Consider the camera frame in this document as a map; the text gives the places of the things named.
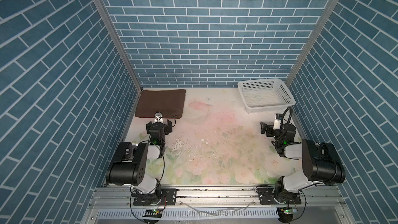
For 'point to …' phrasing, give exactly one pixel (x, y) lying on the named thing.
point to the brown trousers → (170, 102)
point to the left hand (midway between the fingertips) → (160, 120)
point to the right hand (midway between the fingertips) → (269, 120)
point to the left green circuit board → (153, 213)
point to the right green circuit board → (287, 211)
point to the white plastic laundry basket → (260, 95)
